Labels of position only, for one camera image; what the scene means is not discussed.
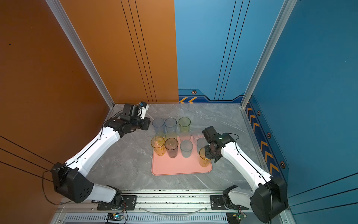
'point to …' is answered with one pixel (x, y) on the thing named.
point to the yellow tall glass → (158, 143)
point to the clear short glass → (185, 136)
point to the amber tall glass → (204, 161)
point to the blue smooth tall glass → (170, 125)
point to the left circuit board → (114, 217)
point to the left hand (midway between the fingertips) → (150, 119)
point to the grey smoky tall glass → (171, 144)
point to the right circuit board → (234, 218)
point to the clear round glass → (198, 136)
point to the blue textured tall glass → (158, 125)
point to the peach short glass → (171, 136)
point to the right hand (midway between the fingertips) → (211, 154)
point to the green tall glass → (184, 123)
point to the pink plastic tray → (163, 165)
